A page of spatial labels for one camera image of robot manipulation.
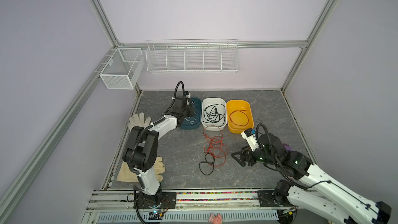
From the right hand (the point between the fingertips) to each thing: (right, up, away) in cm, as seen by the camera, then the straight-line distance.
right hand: (237, 153), depth 72 cm
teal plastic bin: (-23, +11, +27) cm, 37 cm away
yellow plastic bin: (+9, +15, +35) cm, 39 cm away
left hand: (-23, +21, +24) cm, 39 cm away
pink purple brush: (+34, -3, +20) cm, 39 cm away
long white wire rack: (-23, +54, +28) cm, 65 cm away
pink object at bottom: (-10, -27, -5) cm, 30 cm away
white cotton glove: (-62, +12, +33) cm, 71 cm away
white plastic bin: (-10, +9, +22) cm, 26 cm away
